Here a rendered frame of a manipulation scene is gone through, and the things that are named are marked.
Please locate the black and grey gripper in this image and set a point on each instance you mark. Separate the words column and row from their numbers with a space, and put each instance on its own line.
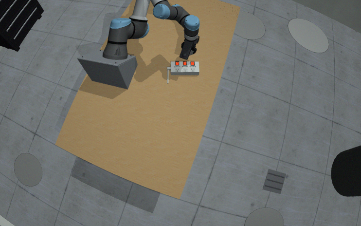
column 193, row 50

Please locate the white power strip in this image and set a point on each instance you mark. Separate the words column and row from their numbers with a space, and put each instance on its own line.
column 183, row 68

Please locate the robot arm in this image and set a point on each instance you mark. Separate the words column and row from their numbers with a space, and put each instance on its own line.
column 136, row 27

